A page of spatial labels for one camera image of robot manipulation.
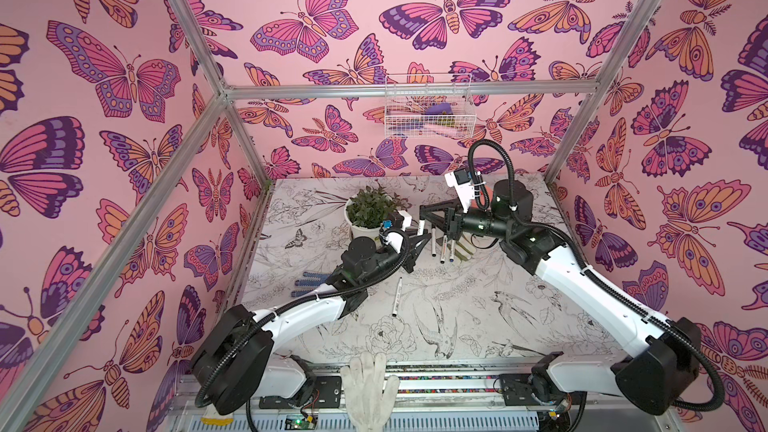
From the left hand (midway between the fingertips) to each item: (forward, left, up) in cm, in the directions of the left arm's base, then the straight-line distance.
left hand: (430, 231), depth 71 cm
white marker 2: (+10, -8, -25) cm, 29 cm away
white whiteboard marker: (+14, -4, -26) cm, 30 cm away
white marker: (-1, +2, +2) cm, 3 cm away
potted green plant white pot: (+13, +17, -9) cm, 23 cm away
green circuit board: (-35, +32, -30) cm, 57 cm away
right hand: (+2, +2, +7) cm, 7 cm away
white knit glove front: (-31, +15, -27) cm, 44 cm away
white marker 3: (-9, +9, -27) cm, 30 cm away
